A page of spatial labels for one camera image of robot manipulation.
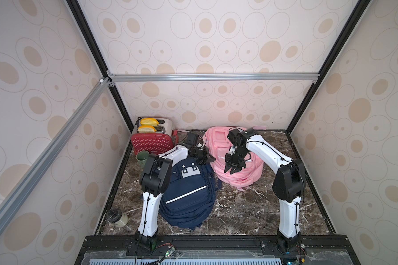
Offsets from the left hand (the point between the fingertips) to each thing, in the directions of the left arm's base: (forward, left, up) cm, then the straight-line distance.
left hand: (219, 157), depth 93 cm
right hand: (-11, -2, 0) cm, 11 cm away
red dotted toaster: (+9, +37, +1) cm, 38 cm away
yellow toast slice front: (+12, +41, +10) cm, 44 cm away
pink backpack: (+12, 0, -4) cm, 12 cm away
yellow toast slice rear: (+19, +41, +9) cm, 46 cm away
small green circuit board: (-44, +23, -9) cm, 51 cm away
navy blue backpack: (-21, +15, -7) cm, 27 cm away
